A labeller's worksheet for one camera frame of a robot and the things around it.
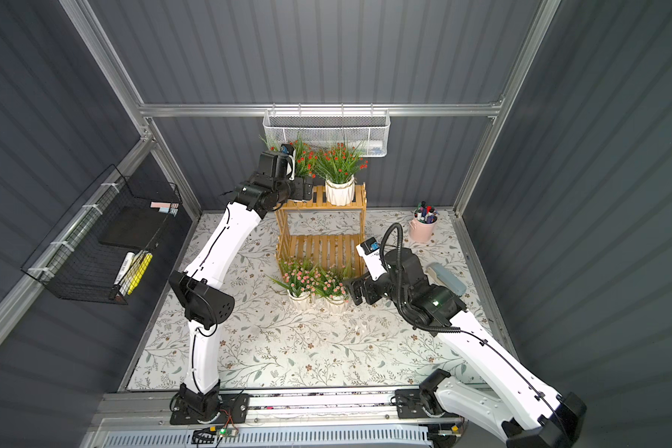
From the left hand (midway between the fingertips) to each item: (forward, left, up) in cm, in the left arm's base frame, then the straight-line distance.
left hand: (296, 178), depth 83 cm
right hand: (-28, -19, -9) cm, 35 cm away
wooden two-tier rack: (-1, -9, -34) cm, 35 cm away
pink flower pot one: (-23, -1, -18) cm, 30 cm away
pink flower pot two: (-26, -11, -20) cm, 35 cm away
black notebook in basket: (-13, +46, -6) cm, 48 cm away
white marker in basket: (-27, +42, -6) cm, 50 cm away
